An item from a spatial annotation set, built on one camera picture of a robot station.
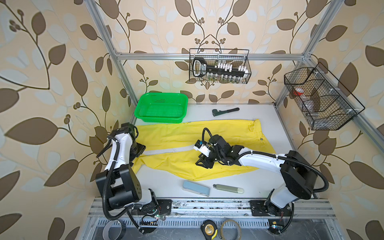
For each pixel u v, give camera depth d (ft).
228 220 2.36
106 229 2.18
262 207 2.40
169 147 3.30
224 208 2.47
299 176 1.45
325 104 2.39
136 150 2.32
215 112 3.77
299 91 2.64
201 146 2.37
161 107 3.92
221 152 2.15
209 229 2.18
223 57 2.99
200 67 2.77
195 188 2.55
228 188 2.64
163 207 2.42
